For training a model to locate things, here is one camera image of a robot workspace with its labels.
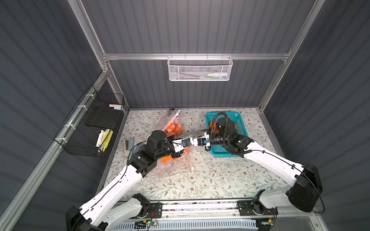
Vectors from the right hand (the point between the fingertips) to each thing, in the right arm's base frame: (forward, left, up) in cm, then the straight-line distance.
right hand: (192, 136), depth 70 cm
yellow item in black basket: (-2, +42, 0) cm, 42 cm away
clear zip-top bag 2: (+15, +13, -8) cm, 22 cm away
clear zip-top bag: (-3, +8, -27) cm, 28 cm away
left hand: (-2, +3, 0) cm, 4 cm away
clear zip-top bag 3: (-9, +21, -27) cm, 35 cm away
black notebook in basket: (+11, +48, +3) cm, 49 cm away
